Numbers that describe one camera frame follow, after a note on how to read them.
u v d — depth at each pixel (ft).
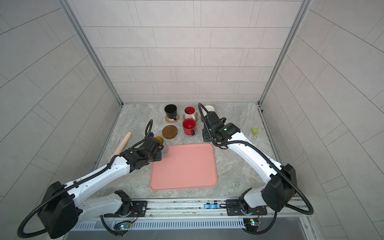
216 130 1.87
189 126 3.25
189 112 3.44
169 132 3.25
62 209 1.22
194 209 2.37
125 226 2.11
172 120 3.42
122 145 2.96
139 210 2.32
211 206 2.31
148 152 2.00
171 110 3.27
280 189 1.28
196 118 3.39
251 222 2.26
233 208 2.32
